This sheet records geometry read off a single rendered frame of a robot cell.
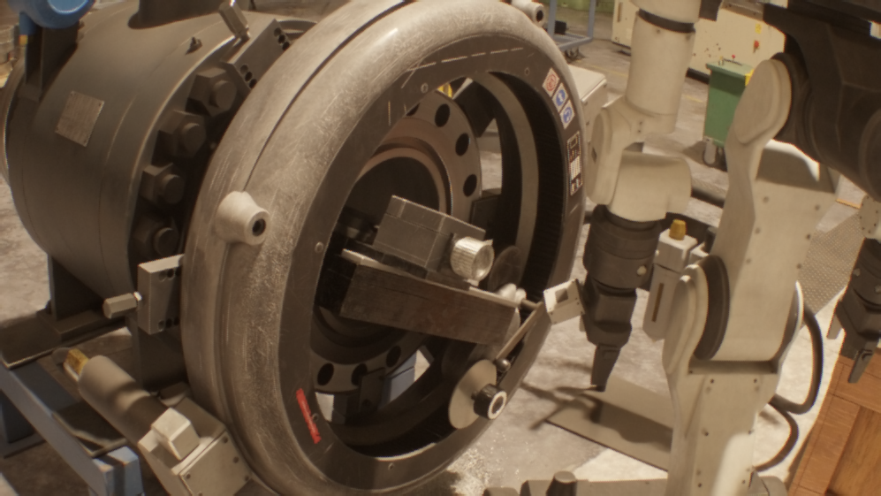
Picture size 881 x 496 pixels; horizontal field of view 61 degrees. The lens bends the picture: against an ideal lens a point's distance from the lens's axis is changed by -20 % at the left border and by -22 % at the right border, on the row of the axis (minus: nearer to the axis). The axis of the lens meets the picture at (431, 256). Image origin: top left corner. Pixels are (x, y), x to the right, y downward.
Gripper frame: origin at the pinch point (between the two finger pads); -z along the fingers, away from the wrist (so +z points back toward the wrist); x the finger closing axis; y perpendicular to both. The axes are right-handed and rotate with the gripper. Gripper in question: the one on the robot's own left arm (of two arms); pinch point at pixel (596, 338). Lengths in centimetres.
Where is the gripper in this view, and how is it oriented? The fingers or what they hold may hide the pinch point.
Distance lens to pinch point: 115.9
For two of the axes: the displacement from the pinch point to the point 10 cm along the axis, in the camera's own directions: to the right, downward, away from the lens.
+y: -9.9, -0.8, -0.8
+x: -0.2, -5.6, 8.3
